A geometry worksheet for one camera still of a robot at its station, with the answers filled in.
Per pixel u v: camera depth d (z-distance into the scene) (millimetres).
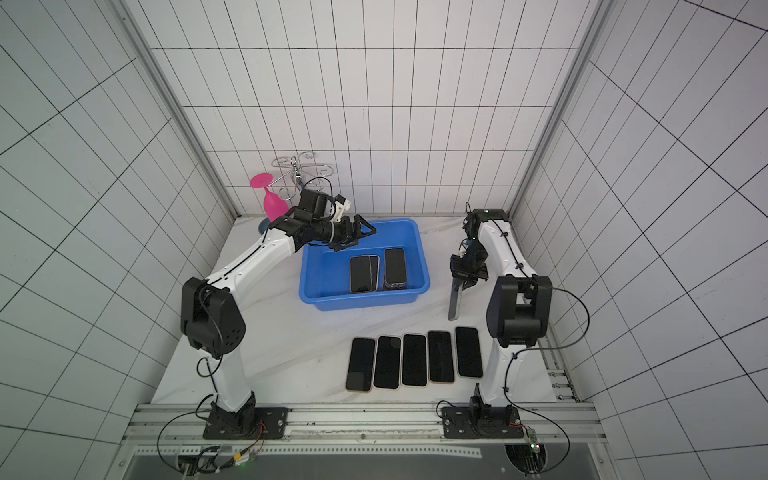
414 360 819
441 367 828
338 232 757
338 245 776
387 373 794
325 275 999
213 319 487
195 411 727
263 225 1127
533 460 662
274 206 976
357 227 756
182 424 669
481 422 668
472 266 736
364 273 981
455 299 794
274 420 726
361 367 811
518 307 502
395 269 1010
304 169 959
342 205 806
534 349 525
